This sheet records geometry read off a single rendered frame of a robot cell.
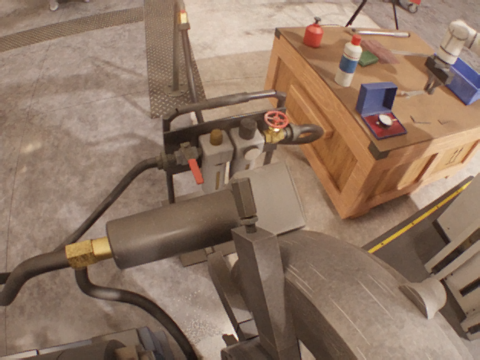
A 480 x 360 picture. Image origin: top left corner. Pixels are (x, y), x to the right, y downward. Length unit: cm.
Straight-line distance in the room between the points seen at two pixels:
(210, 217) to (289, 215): 11
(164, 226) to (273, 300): 18
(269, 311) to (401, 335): 17
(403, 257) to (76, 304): 117
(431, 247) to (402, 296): 92
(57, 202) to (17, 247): 29
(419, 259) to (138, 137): 132
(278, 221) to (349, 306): 22
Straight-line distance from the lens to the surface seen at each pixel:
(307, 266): 39
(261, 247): 38
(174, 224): 50
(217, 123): 105
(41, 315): 141
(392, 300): 34
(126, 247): 49
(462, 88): 177
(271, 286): 40
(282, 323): 43
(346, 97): 131
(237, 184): 40
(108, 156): 167
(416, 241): 123
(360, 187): 131
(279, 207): 51
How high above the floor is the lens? 123
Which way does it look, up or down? 54 degrees down
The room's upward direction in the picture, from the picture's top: 12 degrees clockwise
